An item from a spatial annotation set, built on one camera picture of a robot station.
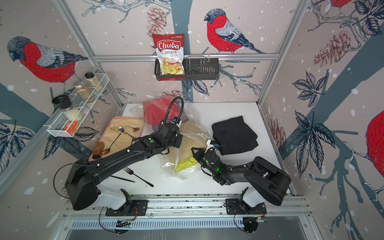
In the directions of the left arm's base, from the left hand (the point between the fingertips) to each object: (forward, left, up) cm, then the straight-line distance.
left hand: (182, 132), depth 81 cm
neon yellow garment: (-12, -2, -15) cm, 19 cm away
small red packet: (-8, +48, +15) cm, 51 cm away
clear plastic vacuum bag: (+30, -1, -20) cm, 36 cm away
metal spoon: (+14, +46, -17) cm, 51 cm away
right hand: (-6, -4, -8) cm, 11 cm away
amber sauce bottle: (-2, +54, -15) cm, 56 cm away
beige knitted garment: (-1, -6, -2) cm, 7 cm away
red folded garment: (+24, +22, -9) cm, 34 cm away
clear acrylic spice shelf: (-1, +54, +13) cm, 56 cm away
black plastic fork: (-16, +30, -19) cm, 39 cm away
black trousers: (+7, -33, -15) cm, 37 cm away
